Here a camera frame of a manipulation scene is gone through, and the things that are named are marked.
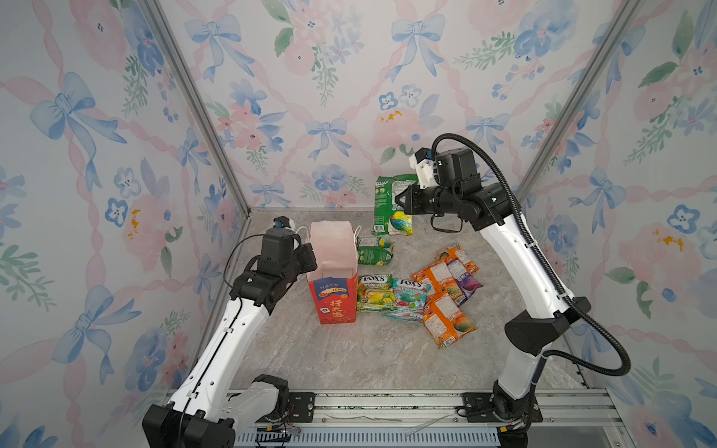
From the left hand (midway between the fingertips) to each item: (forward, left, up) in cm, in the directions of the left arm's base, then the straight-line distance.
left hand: (311, 247), depth 75 cm
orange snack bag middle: (+5, -40, -22) cm, 46 cm away
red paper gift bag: (+8, -4, -24) cm, 26 cm away
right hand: (+7, -22, +13) cm, 26 cm away
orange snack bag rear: (+16, -48, -23) cm, 55 cm away
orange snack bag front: (-12, -39, -22) cm, 47 cm away
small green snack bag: (+16, -18, -23) cm, 33 cm away
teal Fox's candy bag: (-3, -30, -23) cm, 38 cm away
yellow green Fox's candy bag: (-1, -18, -23) cm, 29 cm away
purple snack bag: (+2, -48, -21) cm, 53 cm away
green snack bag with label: (+3, -21, +9) cm, 23 cm away
